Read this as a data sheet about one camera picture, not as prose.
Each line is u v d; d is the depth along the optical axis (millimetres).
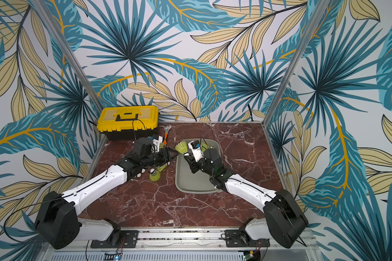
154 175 899
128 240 740
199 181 869
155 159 688
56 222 401
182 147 799
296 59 848
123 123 977
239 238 672
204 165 689
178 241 734
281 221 419
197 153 703
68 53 819
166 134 1130
